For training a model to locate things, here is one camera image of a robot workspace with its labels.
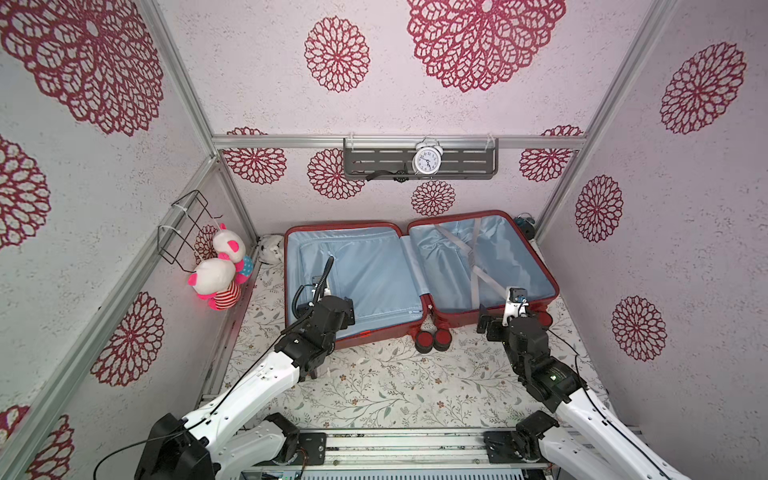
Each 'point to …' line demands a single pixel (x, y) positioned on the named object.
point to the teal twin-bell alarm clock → (527, 223)
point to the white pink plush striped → (212, 280)
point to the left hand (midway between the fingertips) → (331, 303)
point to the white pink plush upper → (231, 247)
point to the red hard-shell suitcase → (424, 279)
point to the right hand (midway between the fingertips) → (499, 305)
